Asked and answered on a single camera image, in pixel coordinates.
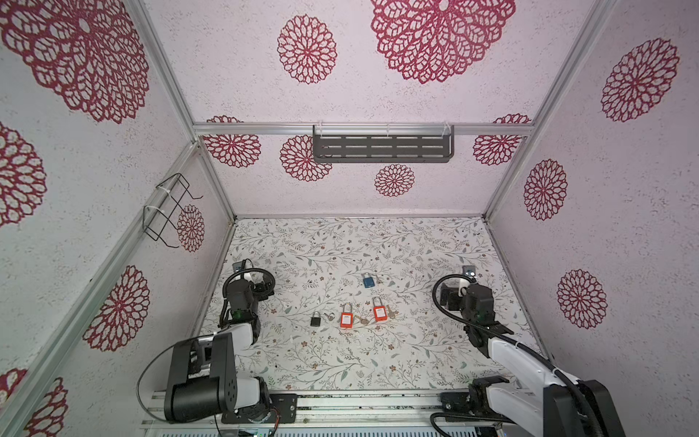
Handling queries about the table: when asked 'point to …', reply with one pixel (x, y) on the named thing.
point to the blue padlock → (368, 280)
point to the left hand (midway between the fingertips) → (252, 282)
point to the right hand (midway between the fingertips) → (458, 280)
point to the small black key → (316, 320)
